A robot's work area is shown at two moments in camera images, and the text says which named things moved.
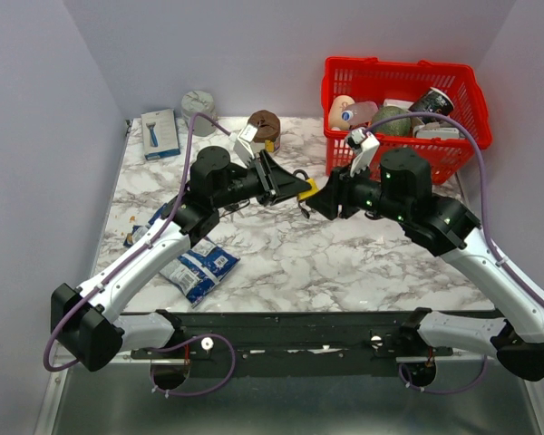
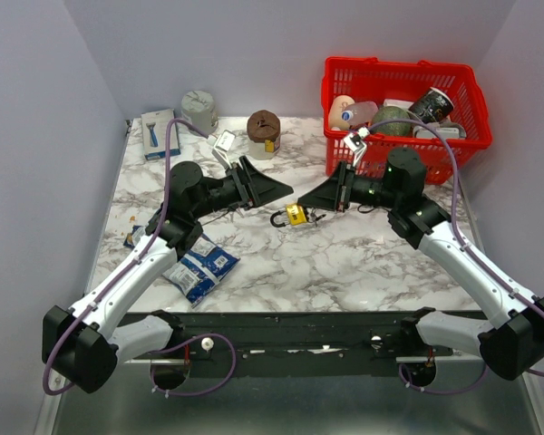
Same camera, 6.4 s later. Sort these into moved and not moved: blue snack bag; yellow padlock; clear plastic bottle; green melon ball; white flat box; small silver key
Moved: small silver key; yellow padlock
Not moved: clear plastic bottle; blue snack bag; green melon ball; white flat box
